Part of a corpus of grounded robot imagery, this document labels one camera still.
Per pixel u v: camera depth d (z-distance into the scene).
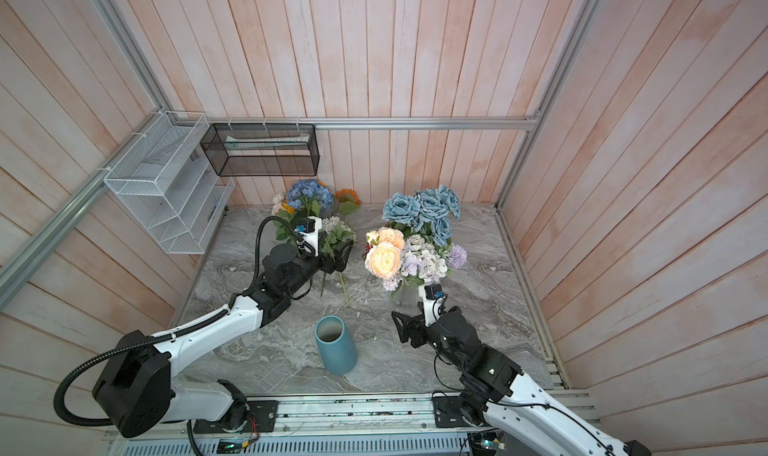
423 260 0.68
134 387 0.41
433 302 0.63
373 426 0.73
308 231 0.66
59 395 0.38
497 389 0.51
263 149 0.89
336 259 0.70
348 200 1.18
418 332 0.64
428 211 0.68
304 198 1.07
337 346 0.68
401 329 0.66
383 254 0.58
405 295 0.91
